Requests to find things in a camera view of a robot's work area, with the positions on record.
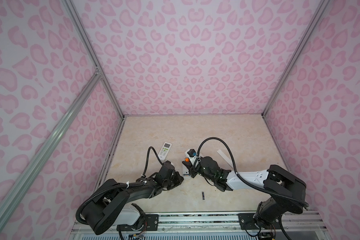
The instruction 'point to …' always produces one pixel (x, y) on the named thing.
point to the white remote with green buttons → (164, 151)
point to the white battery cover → (227, 159)
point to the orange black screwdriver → (187, 162)
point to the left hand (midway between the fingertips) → (185, 177)
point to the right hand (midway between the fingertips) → (184, 160)
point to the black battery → (203, 195)
